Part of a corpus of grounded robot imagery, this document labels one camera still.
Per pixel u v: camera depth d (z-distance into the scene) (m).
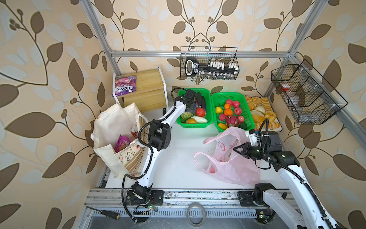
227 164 0.70
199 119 1.02
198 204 0.75
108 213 0.68
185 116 1.02
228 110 1.05
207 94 1.15
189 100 0.79
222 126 0.96
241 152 0.66
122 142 0.80
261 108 1.08
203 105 1.14
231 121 0.95
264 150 0.58
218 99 1.16
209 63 0.81
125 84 0.81
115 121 0.80
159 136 0.62
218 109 1.08
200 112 1.04
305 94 0.80
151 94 1.04
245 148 0.64
